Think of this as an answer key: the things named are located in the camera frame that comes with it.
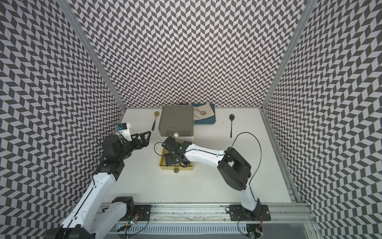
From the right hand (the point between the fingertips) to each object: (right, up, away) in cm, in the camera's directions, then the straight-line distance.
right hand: (173, 161), depth 86 cm
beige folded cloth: (+21, +34, +31) cm, 50 cm away
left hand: (-14, +16, -7) cm, 23 cm away
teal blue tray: (+23, +24, +22) cm, 39 cm away
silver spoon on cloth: (+17, +30, +30) cm, 46 cm away
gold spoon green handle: (-18, +29, +28) cm, 44 cm away
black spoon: (+40, +26, +26) cm, 54 cm away
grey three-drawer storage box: (+1, +23, +9) cm, 25 cm away
